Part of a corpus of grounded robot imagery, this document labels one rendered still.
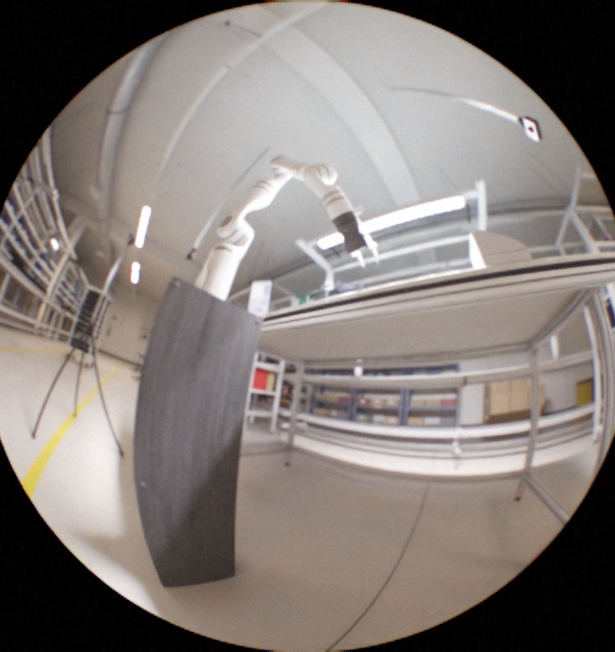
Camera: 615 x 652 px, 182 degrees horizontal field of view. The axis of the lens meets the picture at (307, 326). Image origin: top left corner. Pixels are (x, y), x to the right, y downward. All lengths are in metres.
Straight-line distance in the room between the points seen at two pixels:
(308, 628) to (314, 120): 3.83
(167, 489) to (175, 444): 0.11
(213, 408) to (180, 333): 0.16
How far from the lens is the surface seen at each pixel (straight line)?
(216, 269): 0.55
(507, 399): 3.97
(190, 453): 0.44
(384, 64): 3.20
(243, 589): 0.79
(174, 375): 0.39
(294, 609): 0.77
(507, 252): 0.65
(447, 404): 4.32
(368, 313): 0.56
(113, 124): 4.04
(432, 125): 3.37
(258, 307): 2.37
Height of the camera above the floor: 0.69
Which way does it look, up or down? 20 degrees up
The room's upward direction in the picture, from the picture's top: 8 degrees clockwise
